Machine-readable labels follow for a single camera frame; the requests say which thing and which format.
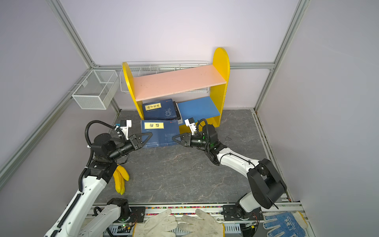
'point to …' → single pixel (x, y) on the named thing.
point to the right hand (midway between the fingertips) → (172, 141)
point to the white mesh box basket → (97, 90)
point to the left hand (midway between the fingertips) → (152, 137)
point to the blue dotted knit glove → (292, 224)
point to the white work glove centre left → (162, 224)
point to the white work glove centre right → (201, 226)
